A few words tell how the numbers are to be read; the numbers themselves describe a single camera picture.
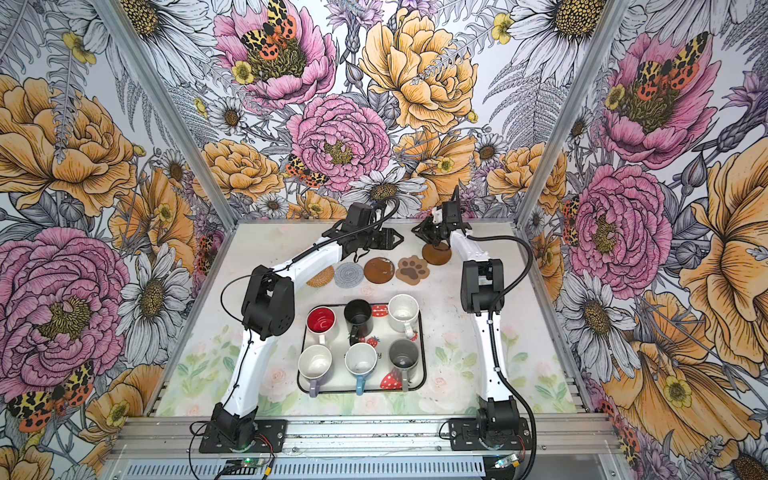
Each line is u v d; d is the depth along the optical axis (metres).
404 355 0.84
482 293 0.72
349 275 1.05
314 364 0.85
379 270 1.06
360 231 0.74
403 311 0.96
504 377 0.67
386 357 0.83
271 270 0.62
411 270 1.07
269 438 0.74
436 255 1.10
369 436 0.76
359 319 0.92
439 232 0.99
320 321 0.91
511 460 0.71
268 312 0.61
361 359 0.84
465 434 0.74
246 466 0.72
